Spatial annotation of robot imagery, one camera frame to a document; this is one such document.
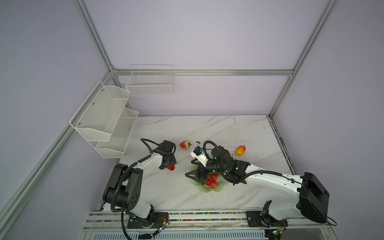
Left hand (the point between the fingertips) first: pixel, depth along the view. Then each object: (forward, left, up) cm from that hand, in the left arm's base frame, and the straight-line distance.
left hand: (169, 162), depth 92 cm
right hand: (-12, -13, +18) cm, 25 cm away
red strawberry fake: (-5, -2, +3) cm, 6 cm away
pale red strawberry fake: (+12, -10, +2) cm, 16 cm away
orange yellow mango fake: (+8, -46, +1) cm, 47 cm away
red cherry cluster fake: (-12, -26, +1) cm, 28 cm away
